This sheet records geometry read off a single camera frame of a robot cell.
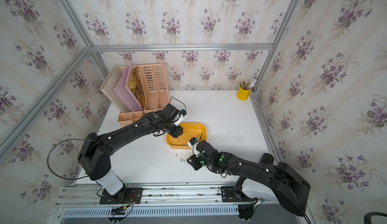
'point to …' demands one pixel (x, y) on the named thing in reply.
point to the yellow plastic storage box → (190, 130)
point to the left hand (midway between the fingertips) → (182, 132)
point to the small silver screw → (181, 161)
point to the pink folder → (125, 95)
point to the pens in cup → (245, 85)
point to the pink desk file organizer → (147, 84)
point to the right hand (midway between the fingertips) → (190, 160)
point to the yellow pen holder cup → (243, 94)
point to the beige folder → (108, 88)
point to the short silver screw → (176, 154)
